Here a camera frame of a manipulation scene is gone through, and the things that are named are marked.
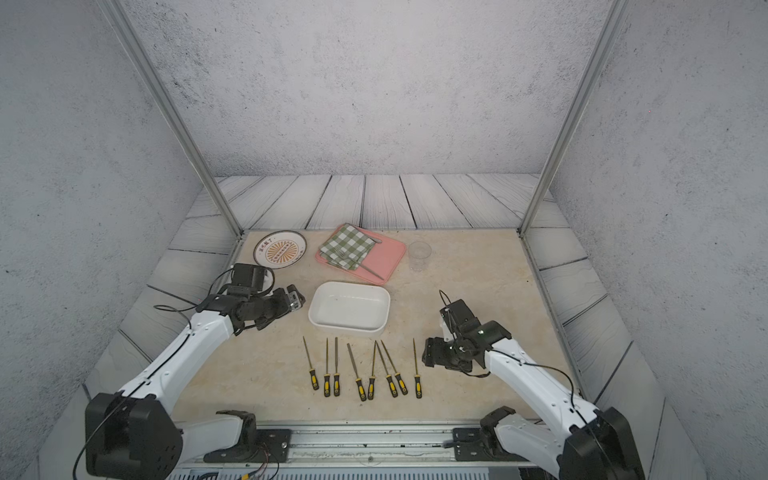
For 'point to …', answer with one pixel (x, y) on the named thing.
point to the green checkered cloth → (348, 246)
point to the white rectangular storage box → (350, 308)
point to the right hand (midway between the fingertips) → (436, 359)
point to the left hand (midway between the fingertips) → (297, 303)
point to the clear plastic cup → (419, 252)
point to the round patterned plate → (280, 249)
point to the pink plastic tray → (381, 259)
